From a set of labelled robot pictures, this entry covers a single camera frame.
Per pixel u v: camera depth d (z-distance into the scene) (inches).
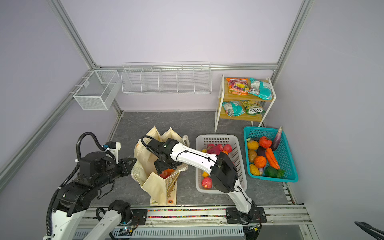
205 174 33.1
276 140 36.9
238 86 32.5
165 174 32.3
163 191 27.9
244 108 38.9
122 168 22.0
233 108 37.9
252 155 35.6
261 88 32.2
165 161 24.9
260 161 32.8
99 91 39.0
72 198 16.1
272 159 36.0
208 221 29.1
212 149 34.0
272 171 32.7
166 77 39.1
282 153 35.7
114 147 22.9
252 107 38.0
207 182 31.0
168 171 32.6
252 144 37.1
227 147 36.9
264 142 36.1
